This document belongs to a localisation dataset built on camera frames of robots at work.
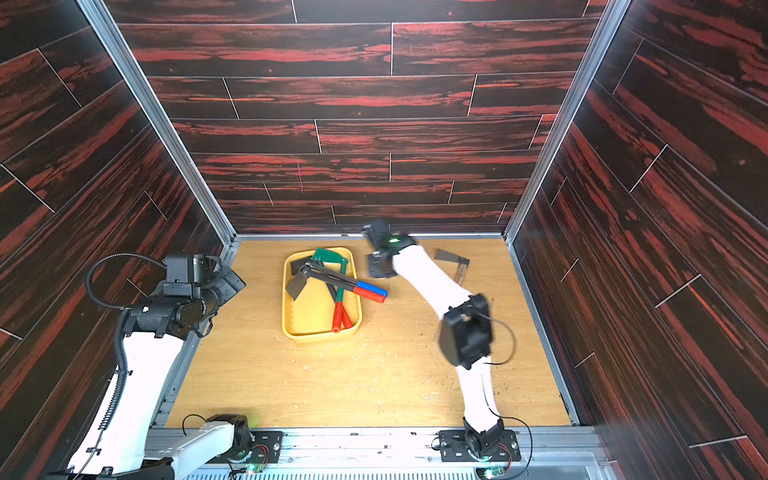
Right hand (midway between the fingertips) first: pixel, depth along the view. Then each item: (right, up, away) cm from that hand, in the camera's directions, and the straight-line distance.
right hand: (386, 266), depth 92 cm
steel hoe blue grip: (-28, +1, +14) cm, 32 cm away
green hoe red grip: (-24, +5, +17) cm, 30 cm away
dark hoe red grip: (-27, -3, +13) cm, 30 cm away
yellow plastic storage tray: (-25, -17, +4) cm, 30 cm away
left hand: (-39, -5, -19) cm, 44 cm away
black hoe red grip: (-30, -5, +10) cm, 32 cm away
